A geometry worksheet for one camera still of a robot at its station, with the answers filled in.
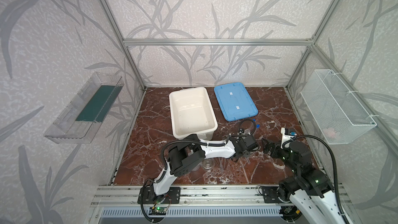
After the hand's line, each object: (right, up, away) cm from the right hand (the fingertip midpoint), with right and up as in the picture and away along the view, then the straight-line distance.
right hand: (269, 135), depth 76 cm
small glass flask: (-31, -16, +2) cm, 35 cm away
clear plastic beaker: (-37, -19, +6) cm, 42 cm away
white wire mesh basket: (+23, +11, -14) cm, 29 cm away
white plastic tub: (-42, +9, +28) cm, 51 cm away
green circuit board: (-54, -34, -5) cm, 65 cm away
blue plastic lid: (-11, +16, +35) cm, 40 cm away
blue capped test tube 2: (+1, +1, +23) cm, 23 cm away
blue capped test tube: (0, +4, +28) cm, 28 cm away
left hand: (-8, -9, +11) cm, 17 cm away
